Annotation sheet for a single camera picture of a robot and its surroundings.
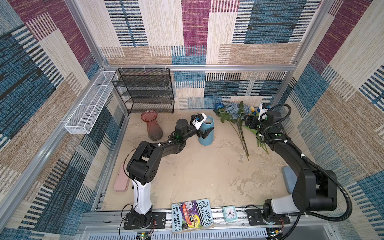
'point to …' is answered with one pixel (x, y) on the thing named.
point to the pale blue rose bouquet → (236, 113)
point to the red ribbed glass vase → (155, 132)
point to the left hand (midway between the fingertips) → (208, 119)
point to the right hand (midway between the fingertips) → (251, 118)
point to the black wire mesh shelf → (145, 89)
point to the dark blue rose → (219, 109)
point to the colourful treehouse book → (191, 215)
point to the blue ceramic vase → (208, 124)
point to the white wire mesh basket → (81, 121)
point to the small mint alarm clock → (230, 213)
